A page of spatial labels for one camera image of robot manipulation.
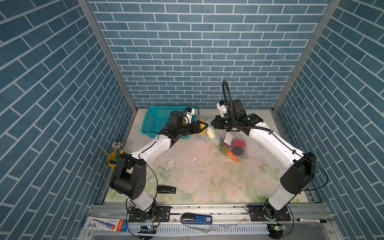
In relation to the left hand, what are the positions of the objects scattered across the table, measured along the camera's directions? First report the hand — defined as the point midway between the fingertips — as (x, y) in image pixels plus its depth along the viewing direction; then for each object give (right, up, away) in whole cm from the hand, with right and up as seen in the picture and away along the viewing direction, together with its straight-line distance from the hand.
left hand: (204, 126), depth 82 cm
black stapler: (-21, -34, -3) cm, 40 cm away
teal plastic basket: (-36, +5, +31) cm, 47 cm away
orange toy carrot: (+13, -15, +9) cm, 22 cm away
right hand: (+3, +3, -2) cm, 5 cm away
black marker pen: (+52, -46, -10) cm, 70 cm away
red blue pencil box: (-47, -46, -12) cm, 67 cm away
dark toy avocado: (+21, -15, +9) cm, 28 cm away
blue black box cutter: (-6, -42, -14) cm, 45 cm away
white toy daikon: (+4, -5, +9) cm, 11 cm away
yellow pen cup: (-47, -11, -3) cm, 49 cm away
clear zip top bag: (+22, -8, +9) cm, 25 cm away
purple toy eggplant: (+16, -13, +14) cm, 25 cm away
